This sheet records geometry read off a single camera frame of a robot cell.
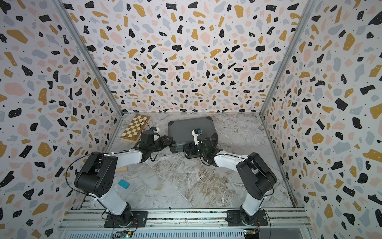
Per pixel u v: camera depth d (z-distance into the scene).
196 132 0.82
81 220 0.75
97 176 0.47
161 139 0.84
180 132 0.97
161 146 0.85
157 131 0.88
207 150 0.72
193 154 0.81
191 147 0.80
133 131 1.07
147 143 0.75
